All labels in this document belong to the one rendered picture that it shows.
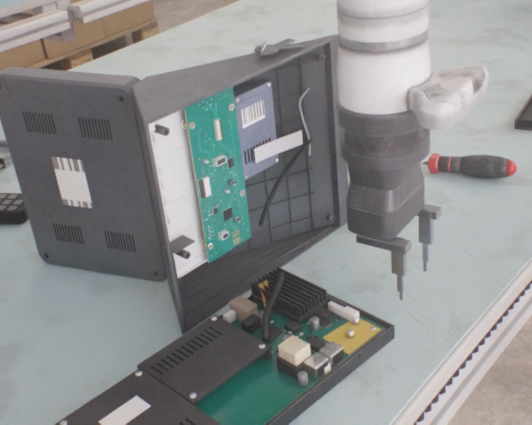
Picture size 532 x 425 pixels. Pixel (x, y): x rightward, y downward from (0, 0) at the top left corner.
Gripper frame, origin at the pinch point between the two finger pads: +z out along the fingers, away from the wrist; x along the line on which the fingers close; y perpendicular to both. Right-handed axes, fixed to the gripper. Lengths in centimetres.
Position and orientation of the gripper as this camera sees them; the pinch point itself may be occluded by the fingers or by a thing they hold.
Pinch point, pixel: (413, 284)
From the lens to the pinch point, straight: 76.1
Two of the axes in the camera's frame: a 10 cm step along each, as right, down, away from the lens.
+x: -5.4, 4.5, -7.1
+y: -8.4, -2.0, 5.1
